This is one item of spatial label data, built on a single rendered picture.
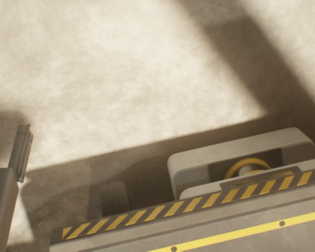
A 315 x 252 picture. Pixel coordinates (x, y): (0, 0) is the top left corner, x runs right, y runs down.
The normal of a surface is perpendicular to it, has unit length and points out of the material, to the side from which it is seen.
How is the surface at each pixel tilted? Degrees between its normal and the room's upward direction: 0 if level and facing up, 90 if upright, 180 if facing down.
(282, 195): 0
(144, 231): 0
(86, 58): 0
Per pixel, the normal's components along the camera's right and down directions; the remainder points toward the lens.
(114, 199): -0.13, -0.72
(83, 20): 0.11, 0.33
